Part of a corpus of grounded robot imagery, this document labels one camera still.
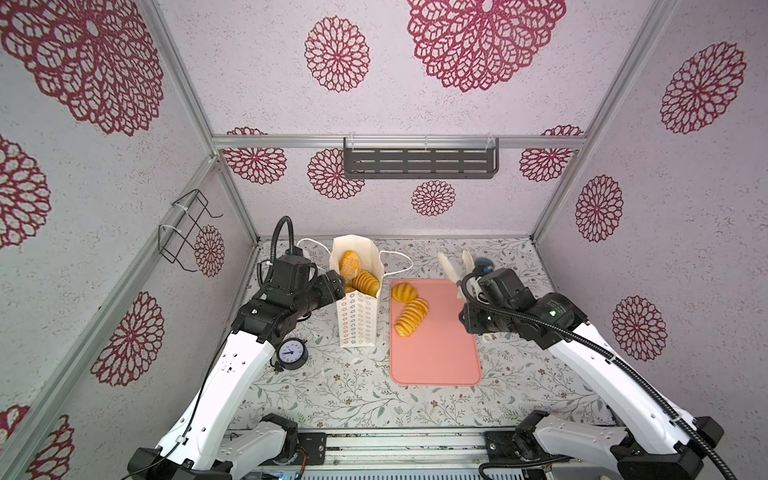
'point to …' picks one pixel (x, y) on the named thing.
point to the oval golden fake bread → (349, 265)
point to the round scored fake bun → (404, 292)
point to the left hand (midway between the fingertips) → (331, 289)
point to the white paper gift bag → (357, 313)
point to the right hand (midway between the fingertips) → (463, 315)
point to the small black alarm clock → (292, 354)
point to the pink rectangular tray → (439, 352)
